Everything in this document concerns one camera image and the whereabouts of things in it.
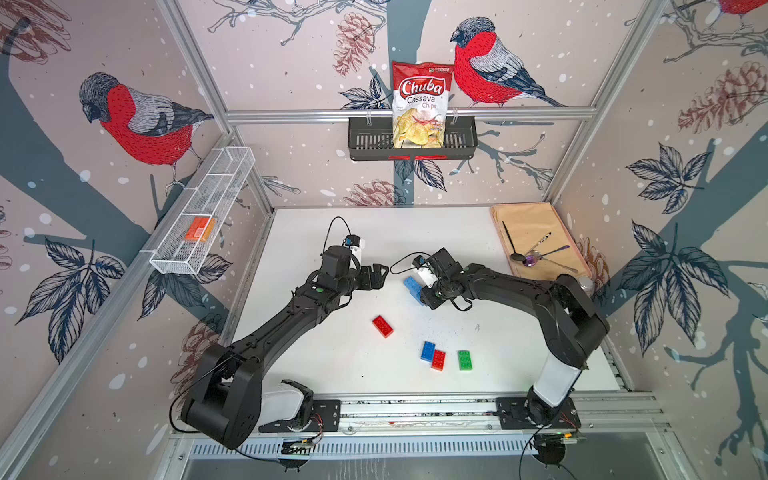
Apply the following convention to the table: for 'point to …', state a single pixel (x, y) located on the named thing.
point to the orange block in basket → (201, 228)
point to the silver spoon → (537, 255)
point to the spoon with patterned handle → (543, 239)
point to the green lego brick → (464, 360)
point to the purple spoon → (533, 260)
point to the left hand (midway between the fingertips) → (382, 263)
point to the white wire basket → (181, 239)
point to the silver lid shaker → (587, 285)
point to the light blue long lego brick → (415, 290)
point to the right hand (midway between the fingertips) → (425, 294)
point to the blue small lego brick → (427, 351)
